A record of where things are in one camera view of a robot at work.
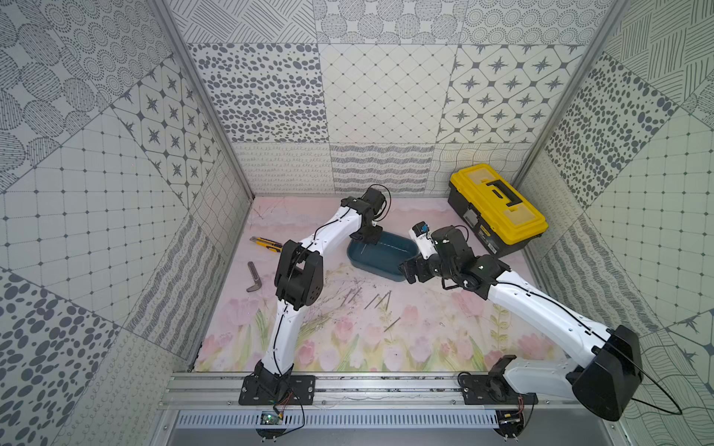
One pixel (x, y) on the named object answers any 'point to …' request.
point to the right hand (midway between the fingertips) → (413, 262)
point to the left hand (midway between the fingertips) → (369, 234)
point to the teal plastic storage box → (383, 258)
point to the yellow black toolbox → (503, 220)
